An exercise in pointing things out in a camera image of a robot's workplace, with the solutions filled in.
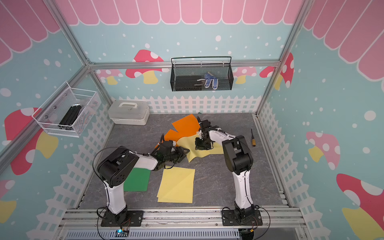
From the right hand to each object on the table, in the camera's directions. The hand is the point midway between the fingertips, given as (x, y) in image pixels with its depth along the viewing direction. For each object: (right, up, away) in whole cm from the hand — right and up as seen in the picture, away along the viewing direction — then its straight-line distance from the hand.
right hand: (196, 147), depth 100 cm
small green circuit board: (-37, -39, -27) cm, 60 cm away
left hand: (-5, -3, -5) cm, 8 cm away
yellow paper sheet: (-11, -20, -15) cm, 27 cm away
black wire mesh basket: (+3, +49, -4) cm, 49 cm away
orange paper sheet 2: (-19, +8, +11) cm, 23 cm away
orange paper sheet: (-7, +15, +16) cm, 23 cm away
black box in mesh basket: (-5, +41, -9) cm, 42 cm away
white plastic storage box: (-48, +24, +6) cm, 55 cm away
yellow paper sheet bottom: (-5, +3, +2) cm, 6 cm away
